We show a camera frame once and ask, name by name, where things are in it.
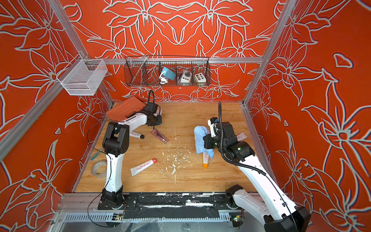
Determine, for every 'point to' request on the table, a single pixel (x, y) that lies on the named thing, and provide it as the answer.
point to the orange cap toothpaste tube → (206, 157)
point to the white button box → (200, 78)
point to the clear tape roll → (99, 168)
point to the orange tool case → (124, 108)
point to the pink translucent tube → (159, 136)
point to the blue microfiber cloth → (199, 132)
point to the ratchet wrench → (95, 154)
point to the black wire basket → (144, 70)
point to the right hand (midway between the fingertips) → (200, 137)
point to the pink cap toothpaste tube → (136, 169)
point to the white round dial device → (185, 76)
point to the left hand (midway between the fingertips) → (159, 120)
